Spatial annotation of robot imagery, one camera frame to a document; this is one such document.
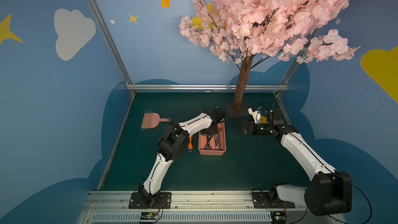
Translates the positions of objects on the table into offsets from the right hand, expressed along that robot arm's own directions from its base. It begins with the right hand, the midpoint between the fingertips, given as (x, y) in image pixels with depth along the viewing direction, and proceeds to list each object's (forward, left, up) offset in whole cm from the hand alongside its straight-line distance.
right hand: (243, 125), depth 83 cm
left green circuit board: (-42, +45, -17) cm, 64 cm away
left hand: (+4, +18, -14) cm, 23 cm away
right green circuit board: (-39, -16, -19) cm, 46 cm away
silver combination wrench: (-6, +19, -16) cm, 25 cm away
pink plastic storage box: (-1, +22, -16) cm, 28 cm away
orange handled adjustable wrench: (-7, +29, -16) cm, 34 cm away
